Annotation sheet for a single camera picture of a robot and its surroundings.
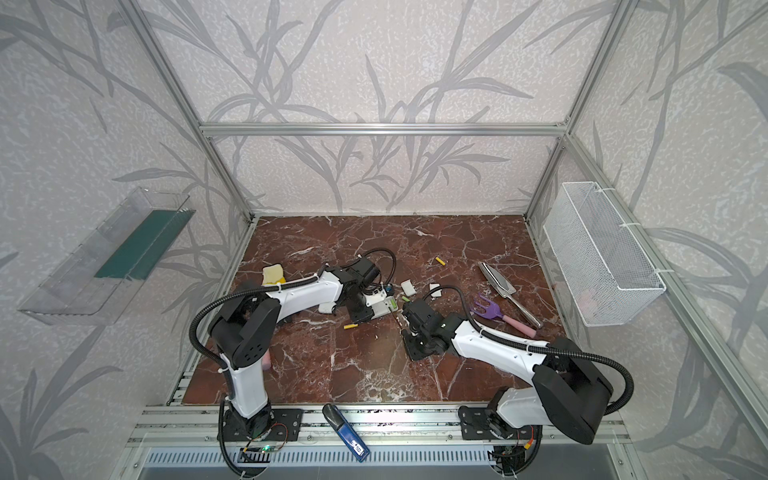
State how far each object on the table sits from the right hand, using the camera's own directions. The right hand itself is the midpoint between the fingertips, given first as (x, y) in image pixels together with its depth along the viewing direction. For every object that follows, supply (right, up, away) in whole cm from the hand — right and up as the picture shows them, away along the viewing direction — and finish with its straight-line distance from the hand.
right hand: (409, 338), depth 84 cm
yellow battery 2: (+12, +21, +22) cm, 32 cm away
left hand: (-13, +9, +9) cm, 18 cm away
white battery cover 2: (+8, +13, +15) cm, 21 cm away
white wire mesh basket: (+41, +20, -24) cm, 51 cm away
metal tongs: (+32, +11, +15) cm, 37 cm away
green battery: (-1, +9, +12) cm, 15 cm away
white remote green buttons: (-8, +7, +9) cm, 14 cm away
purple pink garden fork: (+26, +6, +9) cm, 28 cm away
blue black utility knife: (-14, -18, -16) cm, 28 cm away
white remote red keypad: (-25, +7, +5) cm, 27 cm away
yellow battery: (-17, +2, +6) cm, 18 cm away
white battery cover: (0, +12, +15) cm, 19 cm away
